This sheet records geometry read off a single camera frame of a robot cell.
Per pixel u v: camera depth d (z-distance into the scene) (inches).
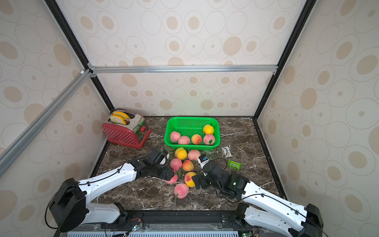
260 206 19.1
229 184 20.9
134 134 36.3
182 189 30.6
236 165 36.0
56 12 27.0
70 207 15.9
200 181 25.5
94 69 35.4
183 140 38.3
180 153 36.3
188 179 31.9
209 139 38.3
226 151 39.0
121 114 36.5
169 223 28.8
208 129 41.7
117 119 36.1
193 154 35.6
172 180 31.9
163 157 26.9
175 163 34.3
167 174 29.1
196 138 39.3
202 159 25.9
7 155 20.0
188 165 34.4
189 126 41.7
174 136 39.4
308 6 26.6
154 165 25.5
